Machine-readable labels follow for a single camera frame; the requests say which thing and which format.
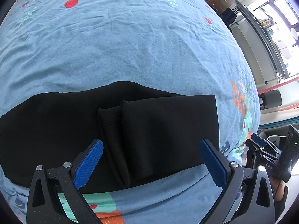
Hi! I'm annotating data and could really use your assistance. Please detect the black pants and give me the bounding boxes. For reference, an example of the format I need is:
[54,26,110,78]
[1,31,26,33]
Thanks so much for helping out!
[1,81,219,193]

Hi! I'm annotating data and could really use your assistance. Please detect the person's right hand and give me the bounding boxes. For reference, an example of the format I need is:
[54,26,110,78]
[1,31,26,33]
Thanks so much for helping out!
[272,181,285,201]

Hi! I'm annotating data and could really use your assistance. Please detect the black office chair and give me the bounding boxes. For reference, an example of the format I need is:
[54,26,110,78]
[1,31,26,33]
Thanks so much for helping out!
[259,89,282,110]

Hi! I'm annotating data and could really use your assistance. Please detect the grey glass desk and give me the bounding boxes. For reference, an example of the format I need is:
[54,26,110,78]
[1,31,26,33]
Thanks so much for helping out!
[230,0,289,88]

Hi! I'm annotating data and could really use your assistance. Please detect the black bag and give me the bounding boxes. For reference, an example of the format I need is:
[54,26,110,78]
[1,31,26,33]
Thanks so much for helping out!
[219,7,239,27]

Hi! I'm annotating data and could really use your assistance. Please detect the blue patterned bed cover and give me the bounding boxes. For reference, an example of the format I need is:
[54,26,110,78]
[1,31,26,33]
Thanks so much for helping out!
[1,0,261,223]

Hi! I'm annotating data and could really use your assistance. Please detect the red frame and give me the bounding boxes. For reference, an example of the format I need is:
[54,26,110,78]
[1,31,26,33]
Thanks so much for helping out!
[258,74,299,95]

